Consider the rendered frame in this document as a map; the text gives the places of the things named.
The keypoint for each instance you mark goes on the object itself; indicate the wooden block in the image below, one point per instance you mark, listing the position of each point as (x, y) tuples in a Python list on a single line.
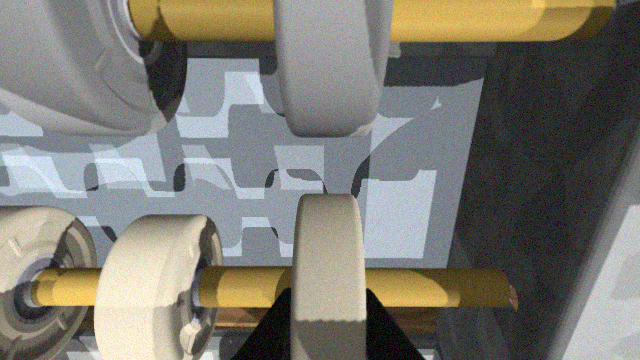
[(410, 319)]

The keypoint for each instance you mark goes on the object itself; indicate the cream wheel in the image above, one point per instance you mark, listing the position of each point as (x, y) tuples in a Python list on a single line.
[(147, 300), (32, 239), (328, 286)]

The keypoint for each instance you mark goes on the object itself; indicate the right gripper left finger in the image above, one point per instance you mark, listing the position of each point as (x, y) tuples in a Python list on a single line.
[(270, 340)]

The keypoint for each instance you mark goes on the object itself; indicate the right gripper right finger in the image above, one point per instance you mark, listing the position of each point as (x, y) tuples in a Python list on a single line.
[(385, 340)]

